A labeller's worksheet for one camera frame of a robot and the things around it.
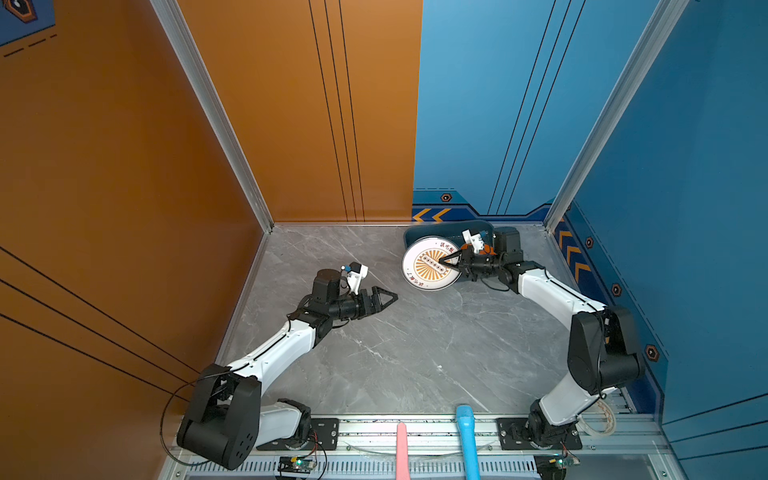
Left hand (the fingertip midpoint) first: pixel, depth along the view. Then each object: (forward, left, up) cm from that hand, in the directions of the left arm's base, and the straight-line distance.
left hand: (390, 300), depth 80 cm
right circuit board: (-35, -40, -17) cm, 56 cm away
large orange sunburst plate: (+10, -9, +2) cm, 13 cm away
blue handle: (-26, -19, -12) cm, 35 cm away
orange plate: (+11, -27, +8) cm, 30 cm away
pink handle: (-33, -4, -16) cm, 37 cm away
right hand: (+10, -14, +3) cm, 17 cm away
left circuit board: (-35, +23, -18) cm, 46 cm away
